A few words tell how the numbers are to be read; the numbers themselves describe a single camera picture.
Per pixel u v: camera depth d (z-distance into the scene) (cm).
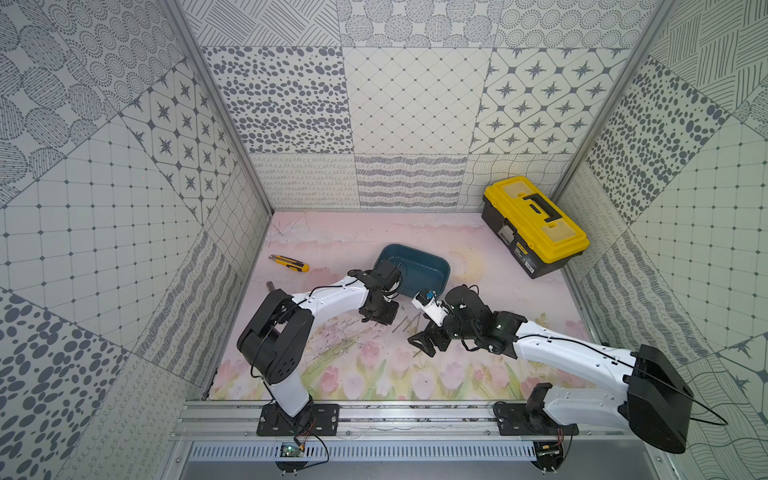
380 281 66
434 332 68
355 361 84
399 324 90
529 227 94
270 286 98
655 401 40
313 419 73
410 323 91
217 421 75
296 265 104
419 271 106
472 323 60
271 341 46
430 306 69
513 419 73
